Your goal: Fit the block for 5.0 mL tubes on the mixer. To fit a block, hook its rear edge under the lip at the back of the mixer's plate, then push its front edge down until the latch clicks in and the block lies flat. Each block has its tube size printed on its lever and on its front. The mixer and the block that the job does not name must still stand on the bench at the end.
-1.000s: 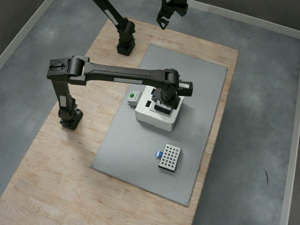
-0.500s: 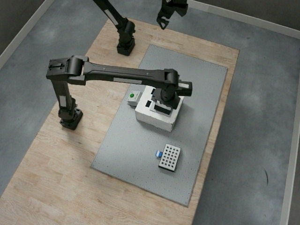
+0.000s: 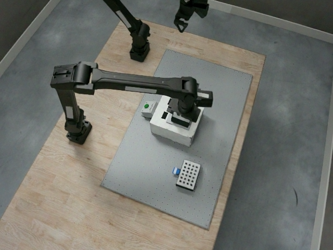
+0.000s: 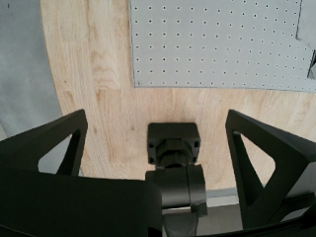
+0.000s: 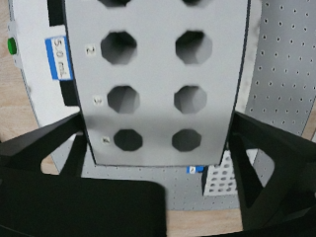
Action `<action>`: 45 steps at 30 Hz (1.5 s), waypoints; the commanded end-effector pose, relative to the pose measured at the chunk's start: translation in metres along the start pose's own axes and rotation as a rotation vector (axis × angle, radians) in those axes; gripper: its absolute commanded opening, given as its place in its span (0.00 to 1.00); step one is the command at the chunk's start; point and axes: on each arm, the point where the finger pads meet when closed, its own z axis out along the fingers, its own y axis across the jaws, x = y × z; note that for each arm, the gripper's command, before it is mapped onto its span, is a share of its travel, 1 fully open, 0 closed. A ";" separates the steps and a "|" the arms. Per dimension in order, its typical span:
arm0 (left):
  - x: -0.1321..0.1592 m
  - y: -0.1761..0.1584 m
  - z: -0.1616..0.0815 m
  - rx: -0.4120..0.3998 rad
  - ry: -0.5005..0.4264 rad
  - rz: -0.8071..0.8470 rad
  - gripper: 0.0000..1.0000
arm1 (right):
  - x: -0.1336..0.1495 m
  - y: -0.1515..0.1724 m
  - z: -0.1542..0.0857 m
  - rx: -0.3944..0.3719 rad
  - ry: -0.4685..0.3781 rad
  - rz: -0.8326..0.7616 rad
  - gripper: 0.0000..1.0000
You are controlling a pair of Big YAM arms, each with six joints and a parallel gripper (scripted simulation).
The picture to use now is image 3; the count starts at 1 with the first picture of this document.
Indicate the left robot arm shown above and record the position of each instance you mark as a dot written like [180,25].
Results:
[139,31]

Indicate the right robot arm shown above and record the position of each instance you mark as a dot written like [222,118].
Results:
[68,79]

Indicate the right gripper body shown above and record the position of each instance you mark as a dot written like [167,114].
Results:
[186,113]

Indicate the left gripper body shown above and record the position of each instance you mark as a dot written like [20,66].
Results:
[180,15]

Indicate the white plate with round holes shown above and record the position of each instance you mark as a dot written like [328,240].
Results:
[176,118]

